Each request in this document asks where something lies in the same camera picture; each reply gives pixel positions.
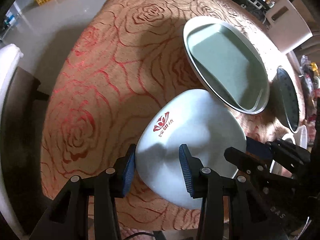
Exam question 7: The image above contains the cluttered box of items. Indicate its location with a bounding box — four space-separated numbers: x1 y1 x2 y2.
298 55 320 131

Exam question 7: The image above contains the green square plate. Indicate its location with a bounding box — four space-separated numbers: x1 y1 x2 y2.
186 23 269 111

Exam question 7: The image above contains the white ceramic bowl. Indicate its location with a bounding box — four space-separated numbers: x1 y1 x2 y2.
270 125 308 178

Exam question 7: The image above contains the white electric kettle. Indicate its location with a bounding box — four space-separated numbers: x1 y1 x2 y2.
265 0 312 54

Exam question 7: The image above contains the blue patterned ceramic bowl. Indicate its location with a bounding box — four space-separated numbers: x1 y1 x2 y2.
272 66 299 133

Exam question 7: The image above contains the rose patterned tablecloth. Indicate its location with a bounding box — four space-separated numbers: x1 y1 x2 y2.
39 0 307 231

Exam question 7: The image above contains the large white round plate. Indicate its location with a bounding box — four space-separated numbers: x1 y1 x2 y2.
182 16 271 116

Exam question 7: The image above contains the small white logo dish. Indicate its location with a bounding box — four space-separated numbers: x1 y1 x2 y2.
135 89 246 210

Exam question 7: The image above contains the white cushioned chair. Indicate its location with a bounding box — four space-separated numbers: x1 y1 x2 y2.
1 43 45 239

